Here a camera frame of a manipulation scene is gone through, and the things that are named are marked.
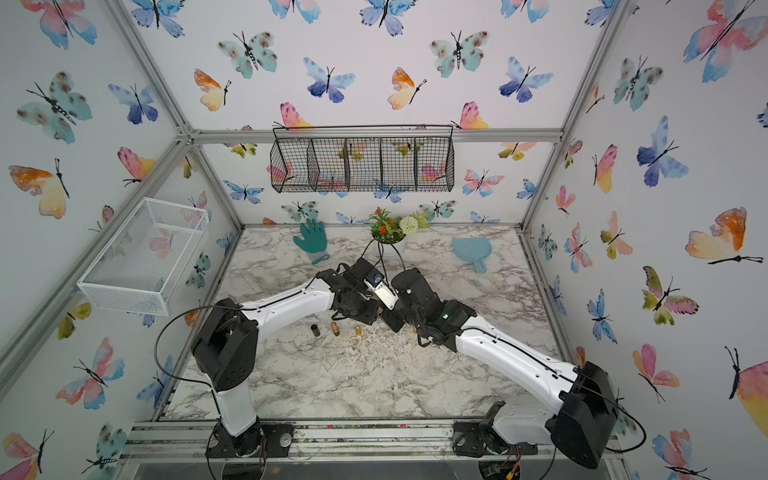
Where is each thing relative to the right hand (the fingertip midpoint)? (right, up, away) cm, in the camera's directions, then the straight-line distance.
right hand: (386, 295), depth 76 cm
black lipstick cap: (-21, -12, +13) cm, 28 cm away
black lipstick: (-16, -12, +14) cm, 24 cm away
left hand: (-4, -7, +13) cm, 15 cm away
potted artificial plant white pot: (+1, +18, +22) cm, 29 cm away
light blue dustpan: (+33, +12, +39) cm, 53 cm away
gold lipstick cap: (-9, -13, +15) cm, 22 cm away
